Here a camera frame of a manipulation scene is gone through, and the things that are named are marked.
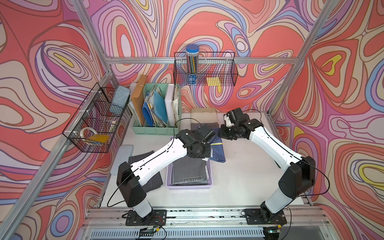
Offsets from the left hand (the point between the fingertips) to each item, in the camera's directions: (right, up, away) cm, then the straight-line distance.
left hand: (208, 154), depth 75 cm
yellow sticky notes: (+5, +42, +16) cm, 45 cm away
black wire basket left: (-59, +15, +3) cm, 61 cm away
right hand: (+7, +8, +9) cm, 14 cm away
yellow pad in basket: (-50, +9, -8) cm, 51 cm away
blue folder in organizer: (-38, +22, +24) cm, 50 cm away
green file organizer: (-28, +25, +22) cm, 44 cm away
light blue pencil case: (-53, -3, +21) cm, 57 cm away
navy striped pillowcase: (+5, +1, +6) cm, 8 cm away
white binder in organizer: (-23, +30, +18) cm, 42 cm away
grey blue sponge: (-48, +29, +6) cm, 57 cm away
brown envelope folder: (-39, +30, +7) cm, 50 cm away
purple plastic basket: (-22, -16, +10) cm, 29 cm away
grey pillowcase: (-10, -13, +14) cm, 21 cm away
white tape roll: (-58, +12, -2) cm, 59 cm away
